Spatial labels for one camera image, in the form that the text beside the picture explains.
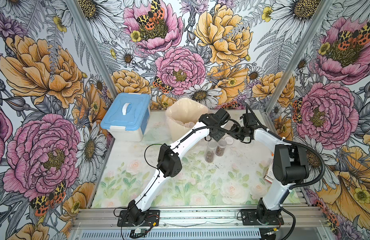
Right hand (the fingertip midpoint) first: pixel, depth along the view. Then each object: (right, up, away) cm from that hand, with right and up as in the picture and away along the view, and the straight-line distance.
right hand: (227, 134), depth 96 cm
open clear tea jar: (-6, -7, -6) cm, 11 cm away
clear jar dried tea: (-11, -10, -3) cm, 15 cm away
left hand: (-10, 0, -6) cm, 11 cm away
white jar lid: (+3, -4, +6) cm, 8 cm away
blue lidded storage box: (-63, +10, -1) cm, 64 cm away
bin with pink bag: (-29, +13, +6) cm, 32 cm away
